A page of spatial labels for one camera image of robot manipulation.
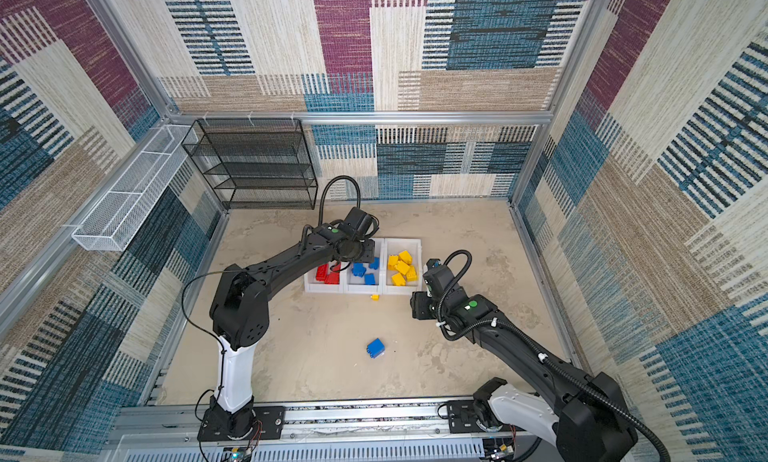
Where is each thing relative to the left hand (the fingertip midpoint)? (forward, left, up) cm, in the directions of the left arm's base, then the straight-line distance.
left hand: (369, 248), depth 93 cm
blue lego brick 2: (-2, +4, -9) cm, 10 cm away
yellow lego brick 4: (-4, -13, -9) cm, 17 cm away
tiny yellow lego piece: (-11, -2, -10) cm, 15 cm away
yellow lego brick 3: (-6, -9, -9) cm, 14 cm away
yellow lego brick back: (-3, -10, -6) cm, 12 cm away
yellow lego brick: (+1, -7, -8) cm, 11 cm away
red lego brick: (-5, +12, -9) cm, 16 cm away
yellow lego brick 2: (+3, -12, -9) cm, 15 cm away
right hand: (-19, -15, -1) cm, 24 cm away
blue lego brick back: (0, -2, -9) cm, 9 cm away
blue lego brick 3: (-5, 0, -9) cm, 10 cm away
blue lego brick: (-27, -2, -11) cm, 29 cm away
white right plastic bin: (+6, -8, -7) cm, 12 cm away
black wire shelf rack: (+34, +42, +6) cm, 54 cm away
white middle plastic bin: (-7, +5, -10) cm, 13 cm away
